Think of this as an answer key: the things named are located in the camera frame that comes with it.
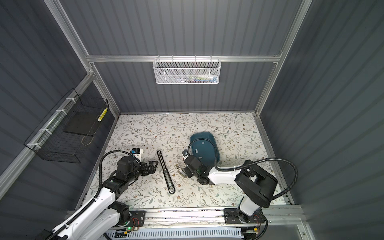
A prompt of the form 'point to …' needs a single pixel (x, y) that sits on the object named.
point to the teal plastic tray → (204, 147)
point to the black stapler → (171, 186)
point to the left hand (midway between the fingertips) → (151, 162)
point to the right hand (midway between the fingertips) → (189, 164)
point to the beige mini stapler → (180, 170)
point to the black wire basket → (65, 133)
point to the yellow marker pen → (101, 116)
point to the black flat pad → (83, 123)
